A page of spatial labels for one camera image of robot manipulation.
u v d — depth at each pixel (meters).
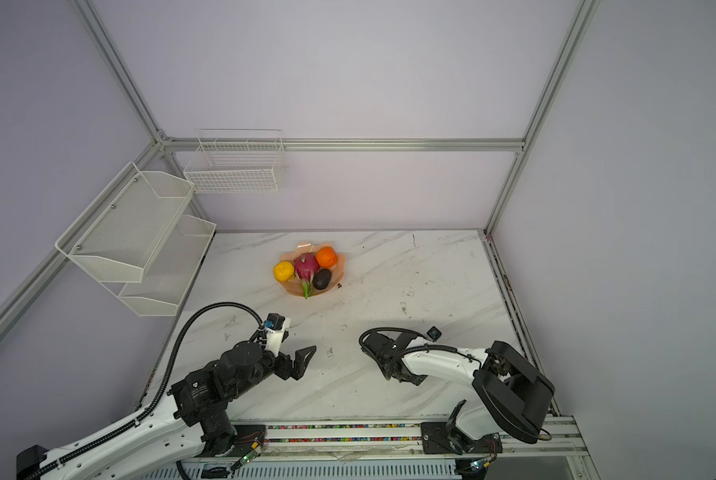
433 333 0.75
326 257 1.03
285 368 0.64
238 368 0.53
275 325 0.63
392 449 0.73
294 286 1.00
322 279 1.00
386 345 0.68
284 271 0.96
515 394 0.43
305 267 0.98
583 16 0.69
